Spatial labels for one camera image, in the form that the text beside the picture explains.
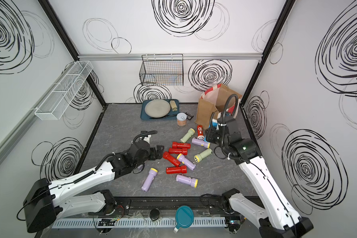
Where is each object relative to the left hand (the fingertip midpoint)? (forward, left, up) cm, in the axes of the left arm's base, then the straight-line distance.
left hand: (158, 147), depth 79 cm
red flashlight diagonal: (-2, -8, -11) cm, 14 cm away
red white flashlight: (+18, -25, -11) cm, 33 cm away
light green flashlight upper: (+18, -19, -11) cm, 28 cm away
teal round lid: (-30, -15, -6) cm, 34 cm away
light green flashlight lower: (0, -22, -11) cm, 25 cm away
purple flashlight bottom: (-13, -16, -11) cm, 24 cm away
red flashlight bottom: (-7, -14, -11) cm, 19 cm away
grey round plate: (+42, +7, -13) cm, 45 cm away
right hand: (+2, -25, +14) cm, 29 cm away
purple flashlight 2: (0, -13, -11) cm, 17 cm away
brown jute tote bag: (+45, -40, -4) cm, 61 cm away
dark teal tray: (+36, -4, -15) cm, 39 cm away
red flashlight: (+5, -14, -12) cm, 19 cm away
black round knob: (-30, -1, -6) cm, 30 cm away
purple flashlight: (+11, -25, -12) cm, 30 cm away
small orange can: (+29, -12, -9) cm, 33 cm away
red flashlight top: (+9, -9, -12) cm, 17 cm away
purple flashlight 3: (-9, +3, -12) cm, 16 cm away
